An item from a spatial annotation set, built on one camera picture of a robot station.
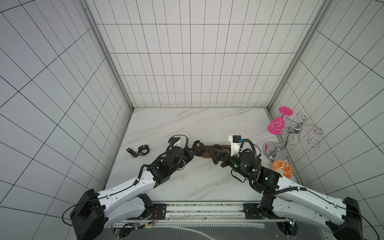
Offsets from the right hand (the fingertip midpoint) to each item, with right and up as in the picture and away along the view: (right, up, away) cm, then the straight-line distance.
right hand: (213, 145), depth 70 cm
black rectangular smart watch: (-48, -9, +22) cm, 53 cm away
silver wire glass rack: (+42, -8, +23) cm, 48 cm away
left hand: (-9, -5, +7) cm, 12 cm away
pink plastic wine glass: (+33, +9, +4) cm, 34 cm away
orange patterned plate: (+44, -16, +15) cm, 49 cm away
